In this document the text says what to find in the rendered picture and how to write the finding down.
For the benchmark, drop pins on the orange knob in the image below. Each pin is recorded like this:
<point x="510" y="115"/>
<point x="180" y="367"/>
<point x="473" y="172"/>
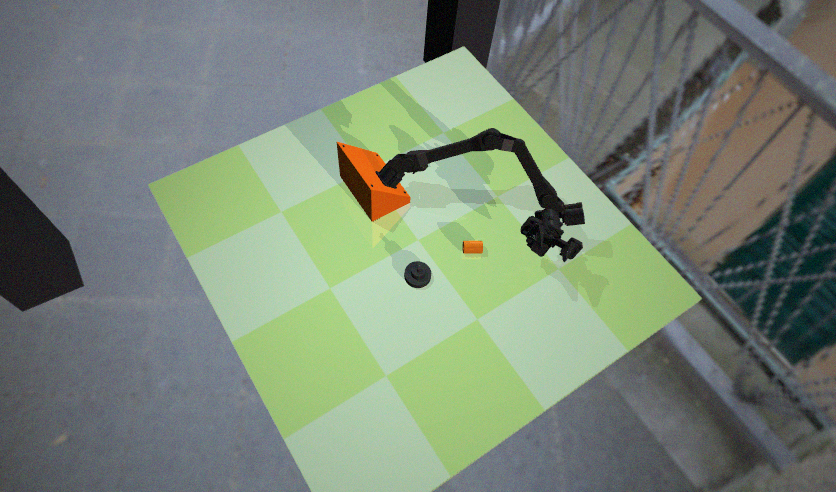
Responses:
<point x="472" y="247"/>

